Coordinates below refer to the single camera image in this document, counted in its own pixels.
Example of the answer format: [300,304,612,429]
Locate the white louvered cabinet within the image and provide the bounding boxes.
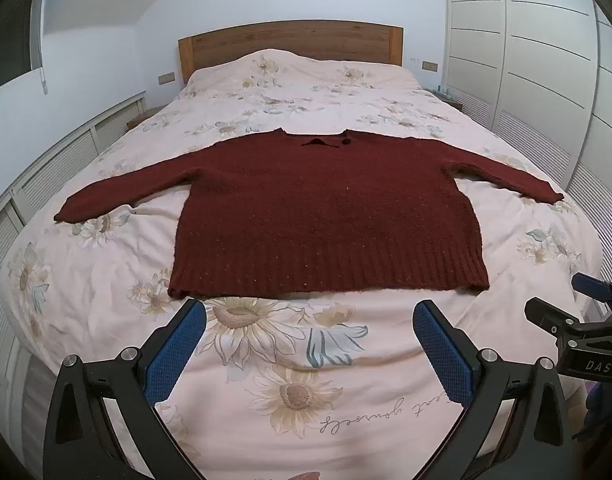
[0,91,148,411]

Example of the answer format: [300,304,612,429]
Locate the wooden headboard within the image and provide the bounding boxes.
[178,20,404,86]

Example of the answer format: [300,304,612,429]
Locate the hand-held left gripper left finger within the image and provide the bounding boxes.
[42,298,207,480]

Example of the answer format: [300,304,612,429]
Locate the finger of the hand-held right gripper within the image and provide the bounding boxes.
[524,297,612,353]
[571,272,612,322]

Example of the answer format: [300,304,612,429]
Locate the dark window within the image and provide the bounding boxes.
[0,0,48,97]

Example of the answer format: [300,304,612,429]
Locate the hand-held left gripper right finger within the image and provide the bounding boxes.
[411,299,573,480]

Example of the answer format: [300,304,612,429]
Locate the dark red knit sweater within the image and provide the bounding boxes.
[54,128,566,300]

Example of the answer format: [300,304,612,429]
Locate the white wardrobe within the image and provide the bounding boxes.
[442,0,612,291]

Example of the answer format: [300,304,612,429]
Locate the bed with floral pink duvet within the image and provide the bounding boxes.
[1,48,605,480]

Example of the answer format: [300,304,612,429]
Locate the person's right hand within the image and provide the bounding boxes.
[583,377,612,443]

